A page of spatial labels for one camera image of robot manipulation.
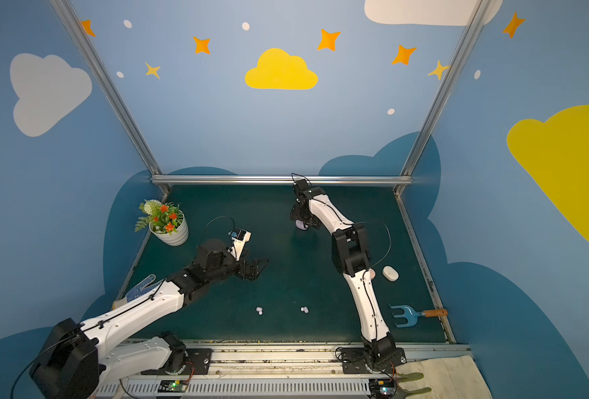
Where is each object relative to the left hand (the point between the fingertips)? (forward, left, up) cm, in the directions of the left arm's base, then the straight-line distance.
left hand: (261, 256), depth 80 cm
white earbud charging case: (+1, -47, -13) cm, 49 cm away
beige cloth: (-31, -60, -15) cm, 69 cm away
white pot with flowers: (+15, +37, -1) cm, 40 cm away
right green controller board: (-34, -37, -16) cm, 53 cm away
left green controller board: (-34, +24, -16) cm, 44 cm away
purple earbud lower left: (-13, +1, -16) cm, 20 cm away
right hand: (+25, -14, -12) cm, 31 cm away
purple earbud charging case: (+21, -14, -11) cm, 27 cm away
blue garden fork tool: (-13, -52, -16) cm, 56 cm away
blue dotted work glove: (-7, +45, -16) cm, 49 cm away
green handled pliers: (-35, -42, -14) cm, 57 cm away
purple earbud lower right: (-12, -15, -15) cm, 24 cm away
